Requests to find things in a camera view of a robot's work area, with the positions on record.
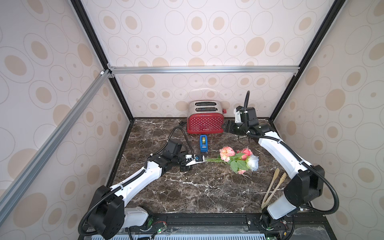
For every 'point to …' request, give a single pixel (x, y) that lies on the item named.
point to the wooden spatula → (264, 202)
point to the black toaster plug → (182, 123)
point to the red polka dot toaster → (205, 117)
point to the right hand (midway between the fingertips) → (231, 125)
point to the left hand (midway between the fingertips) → (200, 159)
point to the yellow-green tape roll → (203, 140)
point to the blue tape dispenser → (203, 148)
